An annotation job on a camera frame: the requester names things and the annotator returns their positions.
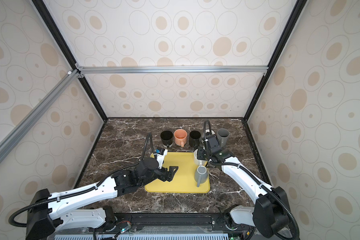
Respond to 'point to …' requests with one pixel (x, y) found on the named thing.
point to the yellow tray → (183, 179)
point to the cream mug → (195, 156)
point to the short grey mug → (201, 175)
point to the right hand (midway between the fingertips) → (201, 151)
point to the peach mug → (180, 137)
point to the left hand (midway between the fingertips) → (176, 166)
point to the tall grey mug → (223, 134)
